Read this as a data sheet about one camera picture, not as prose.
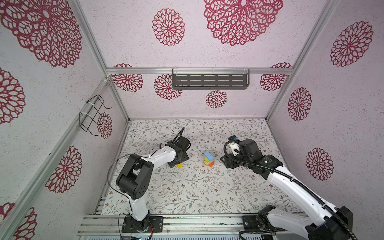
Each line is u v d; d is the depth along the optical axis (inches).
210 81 38.9
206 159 34.4
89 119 29.5
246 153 23.8
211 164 36.2
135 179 18.8
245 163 21.3
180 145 29.4
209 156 34.2
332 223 14.7
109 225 29.4
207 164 35.3
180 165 37.1
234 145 27.2
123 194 19.7
